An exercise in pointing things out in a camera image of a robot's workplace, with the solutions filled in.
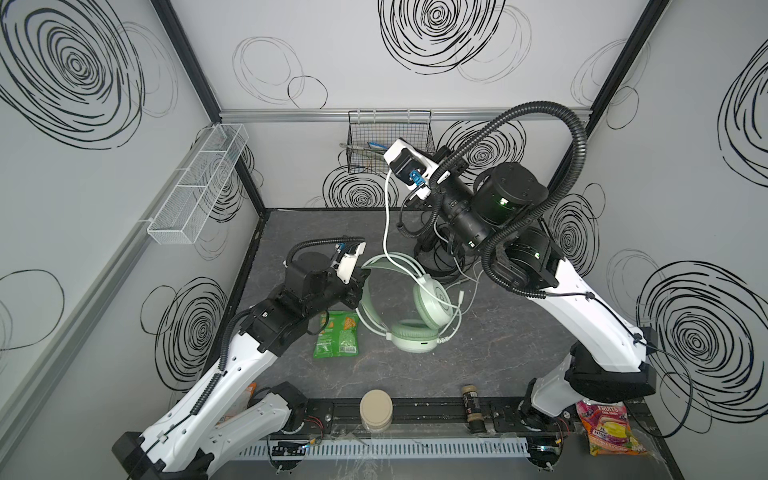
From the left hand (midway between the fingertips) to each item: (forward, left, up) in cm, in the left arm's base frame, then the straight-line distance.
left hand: (370, 271), depth 67 cm
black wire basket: (+50, +4, +4) cm, 51 cm away
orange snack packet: (-20, +31, -27) cm, 46 cm away
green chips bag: (-7, +10, -25) cm, 27 cm away
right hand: (+4, -7, +33) cm, 34 cm away
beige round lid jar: (-24, -2, -23) cm, 33 cm away
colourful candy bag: (-26, -56, -24) cm, 66 cm away
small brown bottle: (-24, -26, -27) cm, 45 cm away
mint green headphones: (-10, -13, +5) cm, 17 cm away
